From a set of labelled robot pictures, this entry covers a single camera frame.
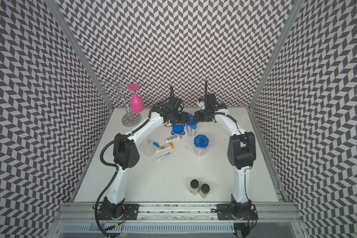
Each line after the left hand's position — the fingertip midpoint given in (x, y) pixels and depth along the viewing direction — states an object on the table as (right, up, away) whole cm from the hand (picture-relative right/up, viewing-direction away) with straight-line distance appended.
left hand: (186, 120), depth 91 cm
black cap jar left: (+4, -33, -20) cm, 38 cm away
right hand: (+8, 0, +3) cm, 8 cm away
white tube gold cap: (-14, -18, +2) cm, 22 cm away
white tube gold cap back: (-9, -12, +7) cm, 17 cm away
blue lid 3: (+9, -12, -3) cm, 16 cm away
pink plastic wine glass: (-31, +11, 0) cm, 33 cm away
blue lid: (-6, -6, +16) cm, 18 cm away
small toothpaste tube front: (-14, -22, -1) cm, 26 cm away
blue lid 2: (+3, -1, +2) cm, 4 cm away
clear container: (+8, -19, -4) cm, 21 cm away
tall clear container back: (+3, -7, +7) cm, 11 cm away
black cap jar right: (+9, -34, -19) cm, 40 cm away
